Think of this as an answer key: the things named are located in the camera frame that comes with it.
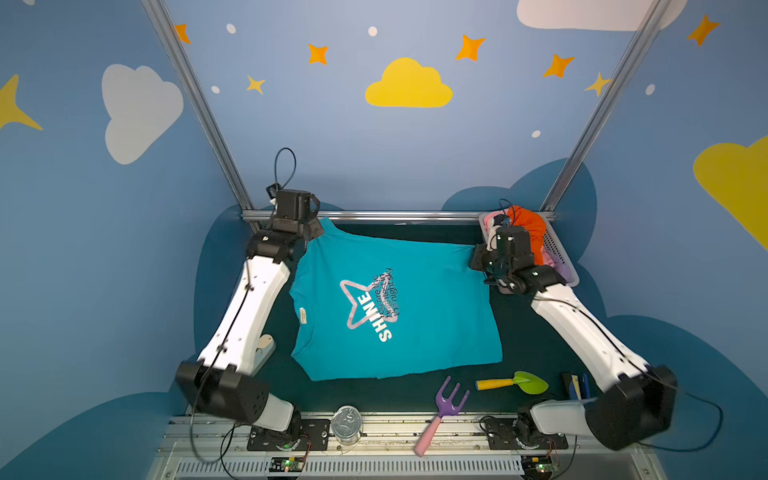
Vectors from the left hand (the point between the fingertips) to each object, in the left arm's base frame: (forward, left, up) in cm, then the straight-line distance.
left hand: (309, 219), depth 76 cm
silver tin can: (-41, -11, -29) cm, 52 cm away
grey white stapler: (-22, +15, -31) cm, 41 cm away
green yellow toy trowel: (-30, -60, -33) cm, 75 cm away
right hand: (-1, -45, -8) cm, 46 cm away
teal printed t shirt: (-16, -14, -17) cm, 27 cm away
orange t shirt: (+23, -74, -22) cm, 81 cm away
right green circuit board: (-49, -57, -35) cm, 83 cm away
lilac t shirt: (+10, -76, -26) cm, 81 cm away
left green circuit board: (-49, +3, -35) cm, 60 cm away
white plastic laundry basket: (+13, -81, -26) cm, 86 cm away
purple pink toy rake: (-36, -36, -35) cm, 62 cm away
